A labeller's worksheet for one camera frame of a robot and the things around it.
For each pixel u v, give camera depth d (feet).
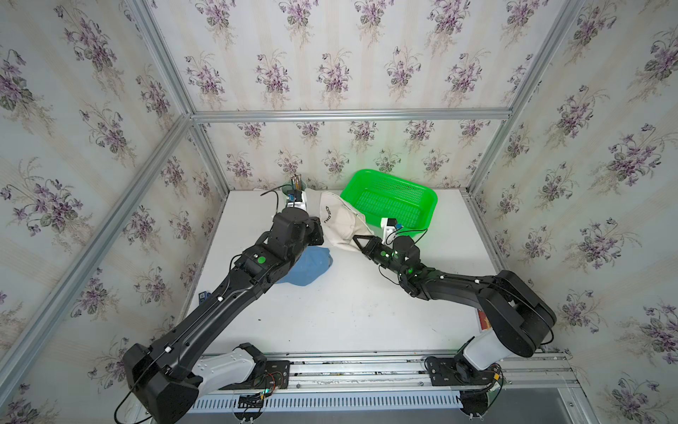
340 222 2.75
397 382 2.40
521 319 1.47
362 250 2.51
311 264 2.82
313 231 2.05
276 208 1.66
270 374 2.36
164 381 1.18
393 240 2.24
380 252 2.43
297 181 3.31
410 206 3.75
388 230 2.57
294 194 1.97
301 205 2.05
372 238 2.57
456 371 2.18
